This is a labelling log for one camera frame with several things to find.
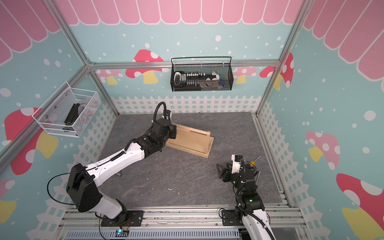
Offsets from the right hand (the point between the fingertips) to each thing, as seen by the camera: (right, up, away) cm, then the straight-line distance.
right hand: (221, 164), depth 81 cm
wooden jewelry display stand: (-13, +10, +24) cm, 29 cm away
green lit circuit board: (-51, -32, -8) cm, 61 cm away
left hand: (-27, +21, +2) cm, 34 cm away
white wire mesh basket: (-76, +27, -9) cm, 81 cm away
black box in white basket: (-72, +25, -11) cm, 77 cm away
